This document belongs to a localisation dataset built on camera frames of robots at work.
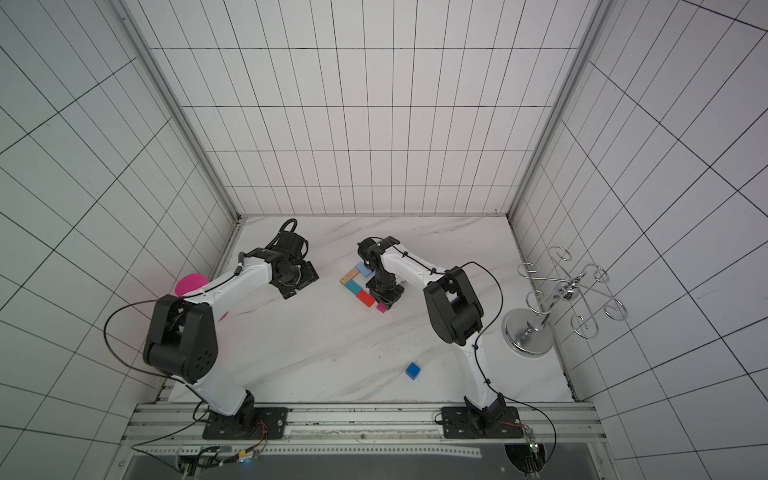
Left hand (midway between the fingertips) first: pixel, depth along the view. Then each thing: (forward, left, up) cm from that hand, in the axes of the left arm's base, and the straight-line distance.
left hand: (307, 287), depth 91 cm
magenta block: (-5, -23, -3) cm, 24 cm away
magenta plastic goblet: (-3, +31, +8) cm, 32 cm away
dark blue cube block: (-23, -32, -5) cm, 40 cm away
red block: (0, -18, -7) cm, 20 cm away
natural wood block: (+8, -12, -6) cm, 16 cm away
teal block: (+4, -14, -7) cm, 16 cm away
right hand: (0, -23, -4) cm, 23 cm away
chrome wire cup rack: (-12, -67, -5) cm, 68 cm away
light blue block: (+11, -16, -7) cm, 21 cm away
